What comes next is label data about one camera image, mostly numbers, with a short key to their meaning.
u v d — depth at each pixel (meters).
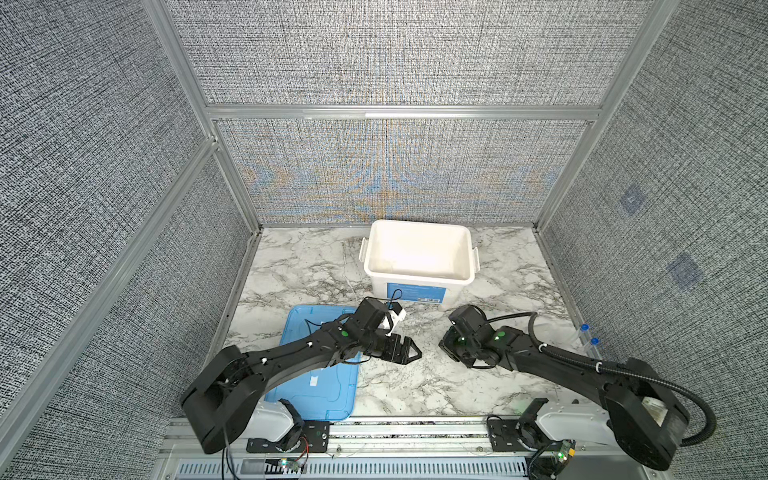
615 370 0.44
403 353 0.70
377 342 0.70
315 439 0.73
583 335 0.97
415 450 0.73
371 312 0.64
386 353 0.70
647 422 0.41
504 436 0.73
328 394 0.80
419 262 1.06
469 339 0.65
